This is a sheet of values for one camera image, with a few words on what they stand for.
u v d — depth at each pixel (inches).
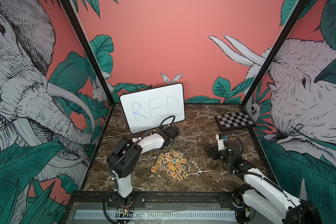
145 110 34.8
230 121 42.3
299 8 27.2
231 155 24.6
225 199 29.3
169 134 29.2
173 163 33.8
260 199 22.4
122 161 18.6
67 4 27.1
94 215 27.6
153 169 32.3
